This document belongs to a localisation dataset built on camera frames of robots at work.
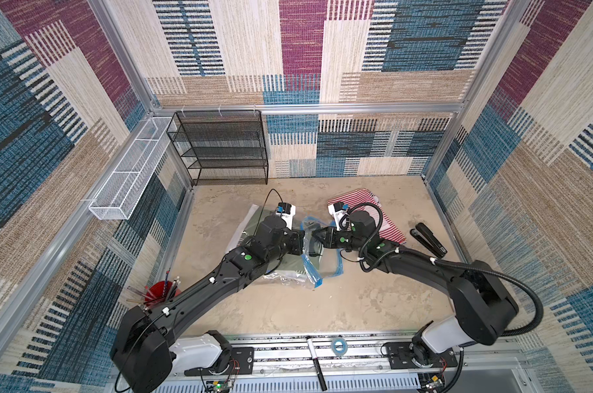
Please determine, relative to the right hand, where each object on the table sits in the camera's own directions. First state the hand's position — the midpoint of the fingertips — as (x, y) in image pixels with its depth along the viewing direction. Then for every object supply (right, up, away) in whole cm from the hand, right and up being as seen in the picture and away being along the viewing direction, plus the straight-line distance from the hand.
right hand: (316, 236), depth 84 cm
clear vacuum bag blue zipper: (-2, -8, -8) cm, 11 cm away
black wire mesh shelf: (-40, +36, +25) cm, 59 cm away
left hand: (-3, +2, -6) cm, 7 cm away
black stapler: (+44, -3, +11) cm, 45 cm away
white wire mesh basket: (-57, +14, -12) cm, 60 cm away
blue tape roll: (+8, -33, -7) cm, 35 cm away
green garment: (-9, -9, -2) cm, 13 cm away
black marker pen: (-1, -36, -11) cm, 38 cm away
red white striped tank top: (+31, 0, +18) cm, 36 cm away
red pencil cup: (-49, -16, -7) cm, 52 cm away
